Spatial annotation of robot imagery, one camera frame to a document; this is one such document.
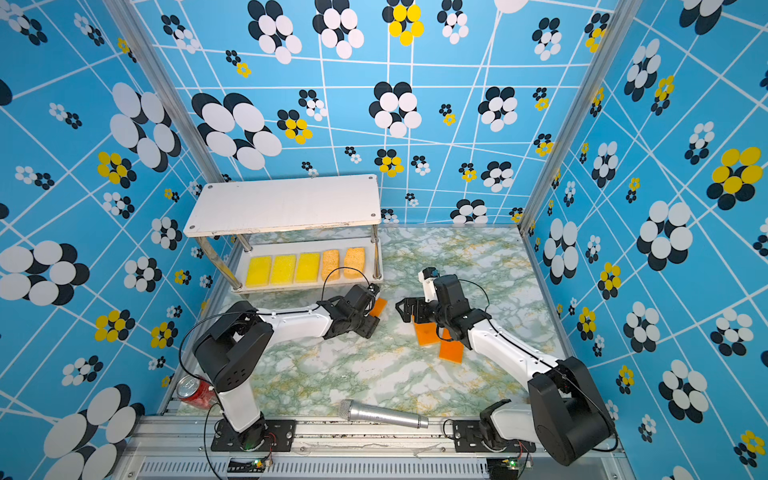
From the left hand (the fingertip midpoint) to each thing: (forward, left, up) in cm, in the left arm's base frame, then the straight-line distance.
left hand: (370, 317), depth 95 cm
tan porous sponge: (+18, +6, +9) cm, 21 cm away
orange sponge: (-6, -18, +1) cm, 18 cm away
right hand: (-1, -13, +10) cm, 16 cm away
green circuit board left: (-38, +28, -3) cm, 48 cm away
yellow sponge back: (+12, +37, +8) cm, 40 cm away
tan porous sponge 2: (+15, +14, +8) cm, 22 cm away
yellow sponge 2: (+13, +29, +8) cm, 32 cm away
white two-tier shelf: (+12, +31, +33) cm, 47 cm away
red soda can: (-25, +40, +10) cm, 48 cm away
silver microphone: (-27, +3, +4) cm, 28 cm away
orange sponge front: (-11, -25, 0) cm, 27 cm away
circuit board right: (-39, -33, 0) cm, 51 cm away
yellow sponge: (+14, +21, +7) cm, 26 cm away
